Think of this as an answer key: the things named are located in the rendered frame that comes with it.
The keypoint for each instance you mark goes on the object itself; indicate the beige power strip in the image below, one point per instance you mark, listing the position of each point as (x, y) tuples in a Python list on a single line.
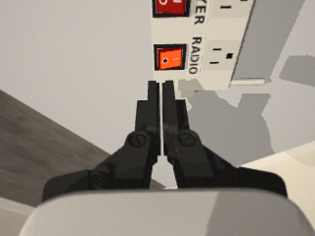
[(195, 43)]

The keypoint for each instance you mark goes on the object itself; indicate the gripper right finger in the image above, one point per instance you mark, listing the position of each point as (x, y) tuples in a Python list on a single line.
[(196, 166)]

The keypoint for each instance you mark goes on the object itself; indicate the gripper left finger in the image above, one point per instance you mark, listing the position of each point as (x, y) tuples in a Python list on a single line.
[(130, 167)]

